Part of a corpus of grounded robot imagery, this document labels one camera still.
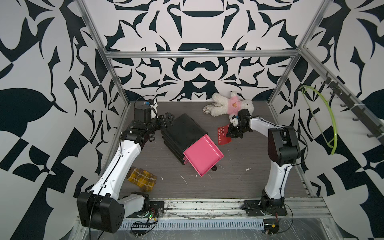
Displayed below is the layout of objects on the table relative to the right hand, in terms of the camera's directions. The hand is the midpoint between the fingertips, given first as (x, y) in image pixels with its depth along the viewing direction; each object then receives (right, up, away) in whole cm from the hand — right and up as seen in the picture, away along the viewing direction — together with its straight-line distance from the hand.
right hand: (226, 132), depth 100 cm
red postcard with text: (-2, 0, +2) cm, 3 cm away
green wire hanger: (+40, -1, -34) cm, 52 cm away
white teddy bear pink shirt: (-1, +19, +13) cm, 22 cm away
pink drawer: (-16, -11, -19) cm, 27 cm away
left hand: (-36, +11, -22) cm, 44 cm away
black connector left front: (-47, -43, -27) cm, 70 cm away
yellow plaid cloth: (-48, -24, -17) cm, 57 cm away
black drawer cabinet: (-26, +1, -15) cm, 30 cm away
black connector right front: (+14, -41, -29) cm, 52 cm away
